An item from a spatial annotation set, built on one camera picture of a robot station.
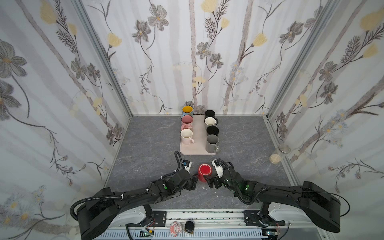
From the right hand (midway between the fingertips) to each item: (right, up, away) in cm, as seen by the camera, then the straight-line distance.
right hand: (206, 169), depth 81 cm
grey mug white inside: (+5, +28, +26) cm, 39 cm away
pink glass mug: (-12, +27, +21) cm, 37 cm away
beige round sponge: (+44, +4, +12) cm, 46 cm away
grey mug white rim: (+4, +13, +10) cm, 17 cm away
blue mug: (-12, +37, +33) cm, 51 cm away
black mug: (+5, +35, +33) cm, 48 cm away
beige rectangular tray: (-4, +10, +21) cm, 24 cm away
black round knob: (-9, -20, -17) cm, 28 cm away
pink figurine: (-15, -24, -12) cm, 31 cm away
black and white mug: (+5, +22, +17) cm, 28 cm away
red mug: (-1, -1, +3) cm, 3 cm away
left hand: (-9, -3, +2) cm, 9 cm away
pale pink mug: (-12, +18, +20) cm, 30 cm away
